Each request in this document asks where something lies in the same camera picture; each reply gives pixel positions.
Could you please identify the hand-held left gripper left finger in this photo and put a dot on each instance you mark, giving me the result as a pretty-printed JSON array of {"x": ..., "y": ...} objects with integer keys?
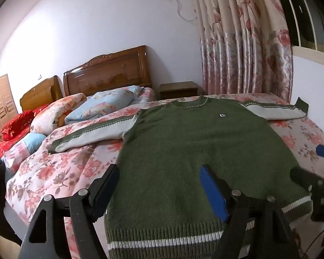
[{"x": 108, "y": 186}]

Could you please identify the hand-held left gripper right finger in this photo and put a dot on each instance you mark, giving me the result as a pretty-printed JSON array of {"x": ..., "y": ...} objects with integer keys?
[{"x": 213, "y": 194}]

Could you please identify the green knit sweater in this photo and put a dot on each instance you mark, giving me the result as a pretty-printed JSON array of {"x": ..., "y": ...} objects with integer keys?
[{"x": 183, "y": 145}]

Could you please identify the pink floral quilt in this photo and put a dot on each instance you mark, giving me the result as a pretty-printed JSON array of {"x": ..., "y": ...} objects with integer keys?
[{"x": 70, "y": 167}]

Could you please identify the light blue floral pillow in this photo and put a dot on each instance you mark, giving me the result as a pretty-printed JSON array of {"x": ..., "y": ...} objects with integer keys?
[{"x": 102, "y": 105}]

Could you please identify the orange floral pillow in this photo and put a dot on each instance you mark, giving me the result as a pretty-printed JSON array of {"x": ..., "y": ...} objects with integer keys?
[{"x": 51, "y": 116}]

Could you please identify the blue and white pillow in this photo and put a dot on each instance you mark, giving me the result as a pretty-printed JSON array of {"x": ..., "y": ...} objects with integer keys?
[{"x": 27, "y": 144}]

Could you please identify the dark cloth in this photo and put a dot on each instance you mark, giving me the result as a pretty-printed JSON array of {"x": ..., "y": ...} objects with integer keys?
[{"x": 0, "y": 194}]

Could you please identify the wooden nightstand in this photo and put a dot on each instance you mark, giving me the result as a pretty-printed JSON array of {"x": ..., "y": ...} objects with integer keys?
[{"x": 178, "y": 90}]

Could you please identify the red blanket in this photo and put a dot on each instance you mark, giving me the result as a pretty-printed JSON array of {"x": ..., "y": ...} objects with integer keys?
[{"x": 13, "y": 126}]

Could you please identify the large wooden headboard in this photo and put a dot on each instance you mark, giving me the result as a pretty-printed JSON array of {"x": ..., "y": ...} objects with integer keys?
[{"x": 110, "y": 72}]

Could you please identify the small wooden headboard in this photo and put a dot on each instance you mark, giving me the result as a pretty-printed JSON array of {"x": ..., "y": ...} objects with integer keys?
[{"x": 40, "y": 93}]

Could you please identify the wooden wardrobe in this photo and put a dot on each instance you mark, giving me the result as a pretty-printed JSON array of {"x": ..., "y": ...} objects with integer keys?
[{"x": 1, "y": 105}]

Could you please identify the barred window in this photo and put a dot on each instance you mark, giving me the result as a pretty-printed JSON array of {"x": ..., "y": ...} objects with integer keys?
[{"x": 307, "y": 13}]

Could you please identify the pink floral curtain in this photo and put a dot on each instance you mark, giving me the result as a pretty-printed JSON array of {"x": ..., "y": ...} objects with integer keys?
[{"x": 240, "y": 40}]

